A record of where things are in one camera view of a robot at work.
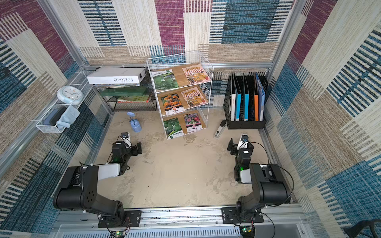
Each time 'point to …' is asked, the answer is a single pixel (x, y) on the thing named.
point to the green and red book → (134, 98)
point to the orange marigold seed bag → (172, 104)
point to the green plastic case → (122, 91)
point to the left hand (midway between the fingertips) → (132, 142)
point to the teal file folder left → (238, 104)
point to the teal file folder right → (246, 77)
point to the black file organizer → (243, 125)
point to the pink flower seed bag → (193, 123)
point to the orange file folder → (256, 100)
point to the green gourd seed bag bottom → (173, 128)
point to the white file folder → (233, 107)
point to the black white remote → (220, 129)
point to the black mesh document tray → (151, 106)
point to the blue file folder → (261, 98)
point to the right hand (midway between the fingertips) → (241, 138)
